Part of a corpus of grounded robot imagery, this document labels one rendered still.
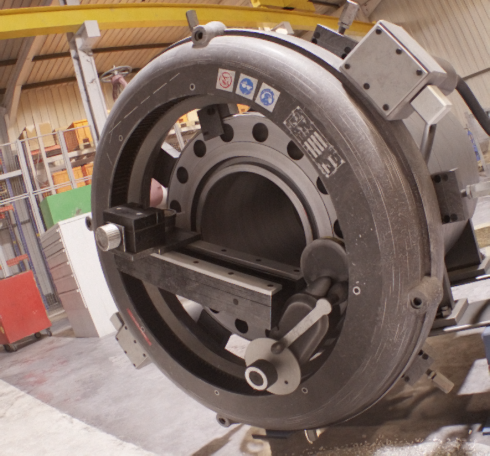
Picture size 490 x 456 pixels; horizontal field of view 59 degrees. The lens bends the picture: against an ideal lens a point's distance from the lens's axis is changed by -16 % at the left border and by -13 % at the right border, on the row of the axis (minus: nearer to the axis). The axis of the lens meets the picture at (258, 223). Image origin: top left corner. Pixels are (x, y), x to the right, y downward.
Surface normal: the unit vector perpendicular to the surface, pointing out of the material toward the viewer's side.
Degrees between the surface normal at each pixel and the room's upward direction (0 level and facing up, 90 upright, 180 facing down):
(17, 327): 90
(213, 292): 90
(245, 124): 90
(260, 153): 90
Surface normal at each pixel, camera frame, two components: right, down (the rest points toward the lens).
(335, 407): -0.40, 0.43
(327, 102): -0.26, -0.11
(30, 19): 0.66, -0.21
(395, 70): -0.60, 0.24
